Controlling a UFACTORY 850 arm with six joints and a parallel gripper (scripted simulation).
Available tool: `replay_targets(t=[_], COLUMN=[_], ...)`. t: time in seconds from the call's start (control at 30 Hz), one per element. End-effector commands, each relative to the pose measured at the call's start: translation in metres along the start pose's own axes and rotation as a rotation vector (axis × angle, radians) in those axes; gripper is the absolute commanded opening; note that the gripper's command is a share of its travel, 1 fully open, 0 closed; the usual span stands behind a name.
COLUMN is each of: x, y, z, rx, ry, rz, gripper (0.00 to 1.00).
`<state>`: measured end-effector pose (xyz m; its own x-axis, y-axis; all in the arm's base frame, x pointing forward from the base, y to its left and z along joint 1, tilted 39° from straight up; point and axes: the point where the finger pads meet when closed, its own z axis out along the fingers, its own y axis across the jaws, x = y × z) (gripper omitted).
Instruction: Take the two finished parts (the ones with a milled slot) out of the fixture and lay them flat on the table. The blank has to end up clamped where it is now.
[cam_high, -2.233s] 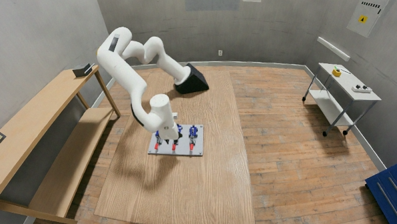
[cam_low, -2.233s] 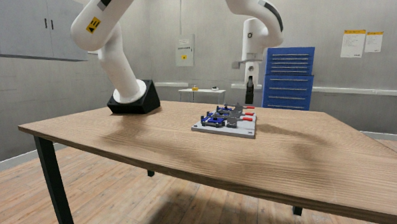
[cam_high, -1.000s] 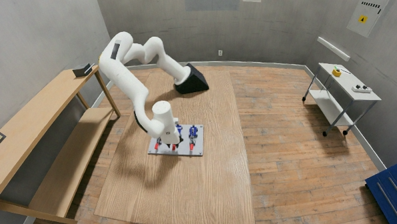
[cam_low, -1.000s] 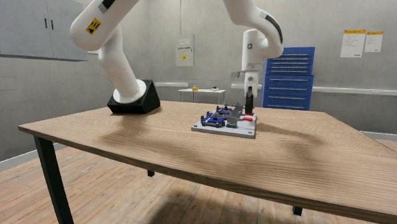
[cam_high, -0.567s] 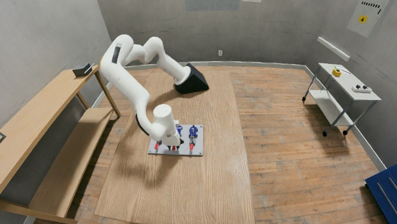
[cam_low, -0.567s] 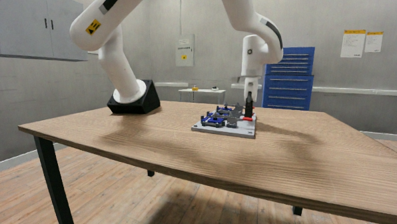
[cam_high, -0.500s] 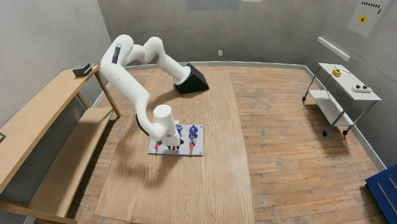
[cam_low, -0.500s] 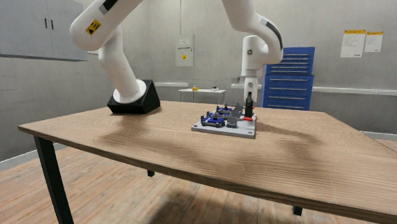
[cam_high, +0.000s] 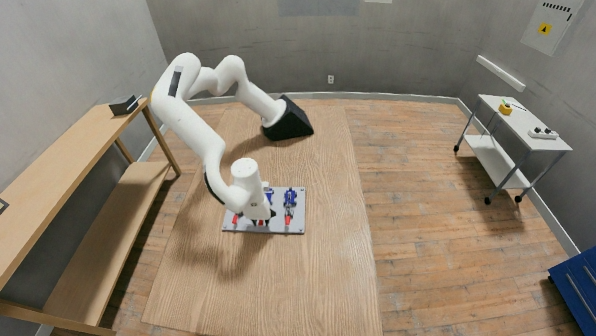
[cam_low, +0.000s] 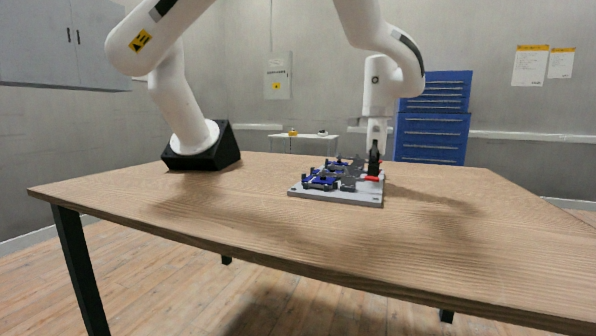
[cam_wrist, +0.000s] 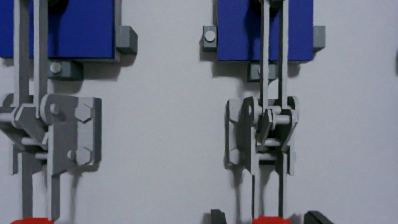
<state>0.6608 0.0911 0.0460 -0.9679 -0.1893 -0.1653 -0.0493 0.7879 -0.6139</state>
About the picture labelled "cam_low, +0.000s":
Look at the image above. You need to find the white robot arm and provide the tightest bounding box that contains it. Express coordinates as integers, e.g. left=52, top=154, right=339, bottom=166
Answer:
left=105, top=0, right=425, bottom=156

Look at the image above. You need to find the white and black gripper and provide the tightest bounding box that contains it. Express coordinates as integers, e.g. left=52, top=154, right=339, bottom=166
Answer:
left=364, top=117, right=391, bottom=177

